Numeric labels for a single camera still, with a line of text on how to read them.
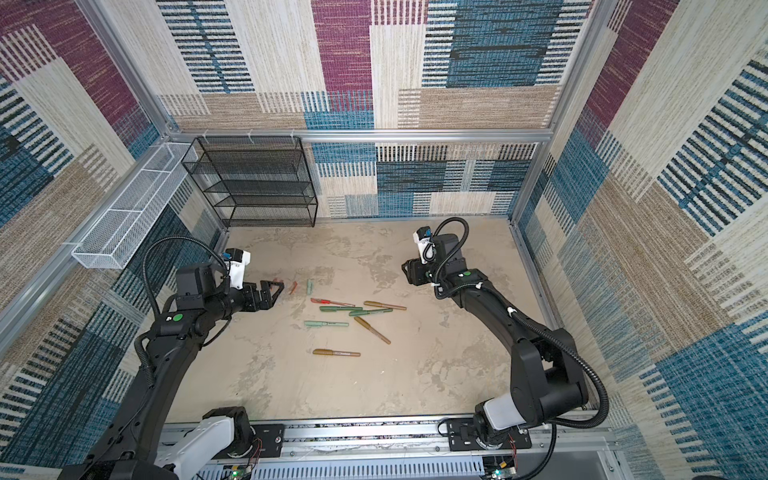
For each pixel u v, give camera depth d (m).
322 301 0.97
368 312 0.95
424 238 0.77
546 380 0.43
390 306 0.97
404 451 0.73
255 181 1.11
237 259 0.67
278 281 1.05
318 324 0.92
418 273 0.77
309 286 1.02
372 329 0.91
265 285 0.69
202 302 0.57
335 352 0.87
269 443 0.73
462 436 0.73
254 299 0.67
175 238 0.62
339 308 0.96
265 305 0.69
